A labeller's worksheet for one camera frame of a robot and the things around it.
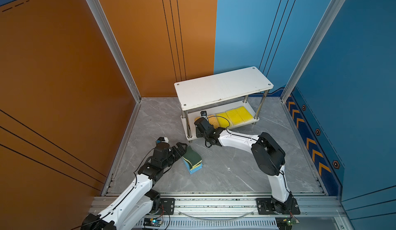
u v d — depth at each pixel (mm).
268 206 724
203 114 826
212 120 955
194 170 830
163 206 732
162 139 773
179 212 725
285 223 705
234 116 994
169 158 699
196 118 771
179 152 733
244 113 1023
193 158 820
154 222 708
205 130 710
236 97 749
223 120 831
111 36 851
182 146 756
